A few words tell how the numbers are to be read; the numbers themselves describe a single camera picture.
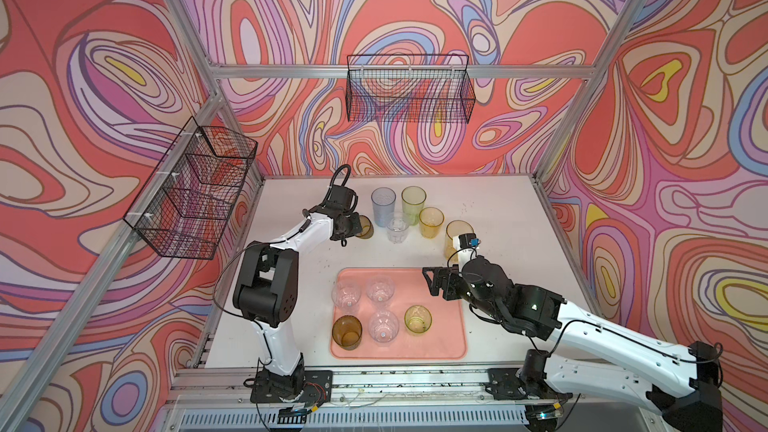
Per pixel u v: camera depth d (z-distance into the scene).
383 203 0.94
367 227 0.93
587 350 0.47
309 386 0.73
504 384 0.73
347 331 0.81
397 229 1.03
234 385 0.75
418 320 0.83
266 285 0.50
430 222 1.03
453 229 0.90
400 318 0.77
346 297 0.87
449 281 0.62
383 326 0.82
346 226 0.81
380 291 0.88
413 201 0.96
